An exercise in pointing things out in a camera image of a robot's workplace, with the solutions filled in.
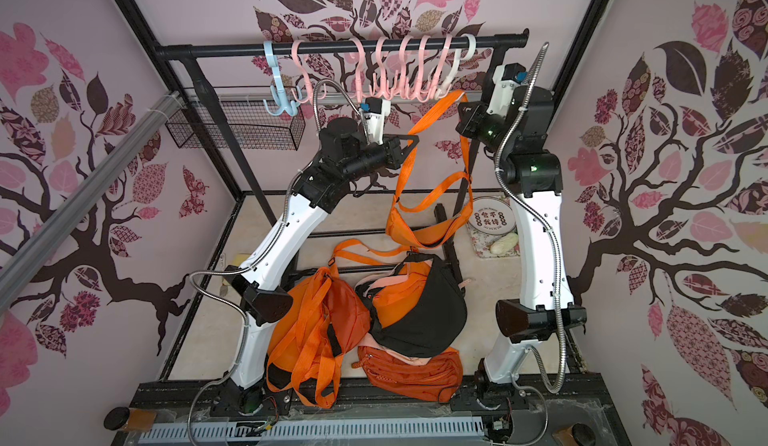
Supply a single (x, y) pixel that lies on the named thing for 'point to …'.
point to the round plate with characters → (492, 215)
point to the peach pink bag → (372, 284)
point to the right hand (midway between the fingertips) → (462, 100)
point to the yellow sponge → (238, 259)
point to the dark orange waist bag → (435, 379)
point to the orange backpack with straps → (307, 350)
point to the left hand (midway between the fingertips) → (414, 142)
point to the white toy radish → (504, 244)
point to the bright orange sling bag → (420, 232)
